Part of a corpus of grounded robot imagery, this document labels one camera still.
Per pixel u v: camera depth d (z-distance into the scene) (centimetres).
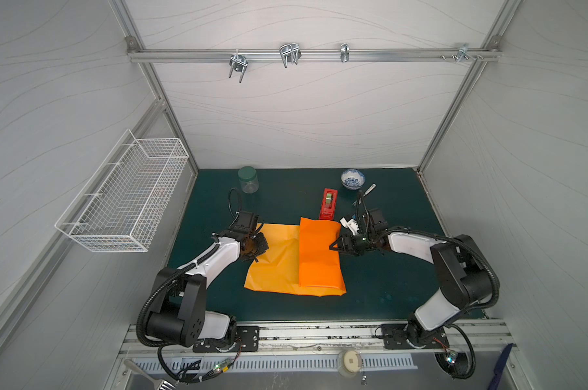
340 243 84
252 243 78
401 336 74
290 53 77
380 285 85
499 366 70
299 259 87
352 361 61
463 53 77
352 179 115
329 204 101
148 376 67
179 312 42
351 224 86
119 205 68
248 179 106
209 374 66
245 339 73
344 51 78
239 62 79
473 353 70
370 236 78
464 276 47
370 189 112
